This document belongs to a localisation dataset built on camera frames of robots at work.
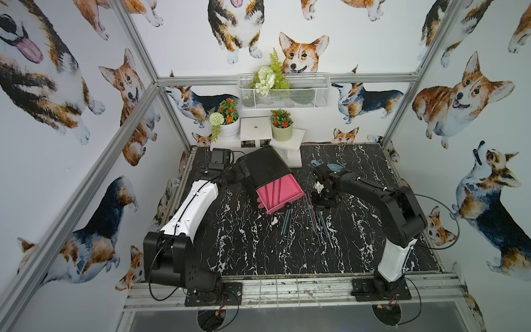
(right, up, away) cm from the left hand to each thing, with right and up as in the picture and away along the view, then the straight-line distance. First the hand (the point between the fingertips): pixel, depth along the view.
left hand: (241, 168), depth 86 cm
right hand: (+31, -17, +4) cm, 35 cm away
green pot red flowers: (+17, +20, +9) cm, 27 cm away
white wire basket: (+28, +35, +7) cm, 45 cm away
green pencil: (+20, -24, +6) cm, 31 cm away
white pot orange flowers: (-9, +21, +8) cm, 24 cm away
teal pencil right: (+36, -27, +4) cm, 45 cm away
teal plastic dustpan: (+46, 0, +27) cm, 53 cm away
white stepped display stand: (+5, +17, +12) cm, 21 cm away
